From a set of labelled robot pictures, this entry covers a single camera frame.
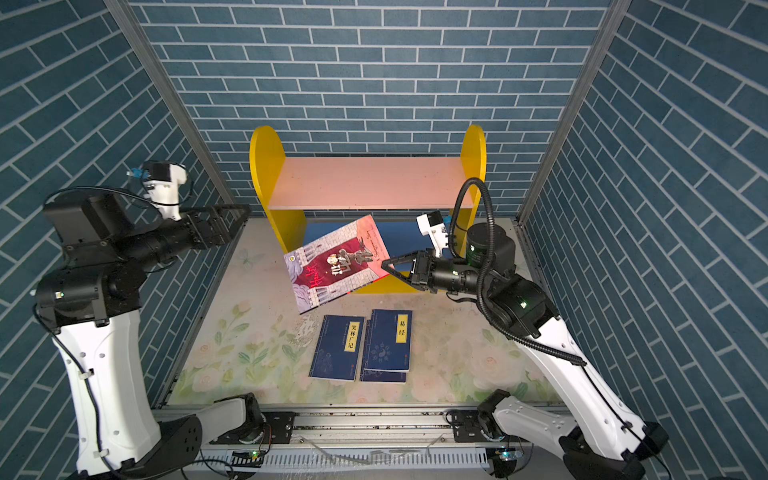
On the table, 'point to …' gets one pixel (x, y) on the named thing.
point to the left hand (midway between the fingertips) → (237, 209)
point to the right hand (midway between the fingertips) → (379, 263)
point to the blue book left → (337, 348)
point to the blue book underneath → (378, 376)
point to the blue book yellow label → (389, 338)
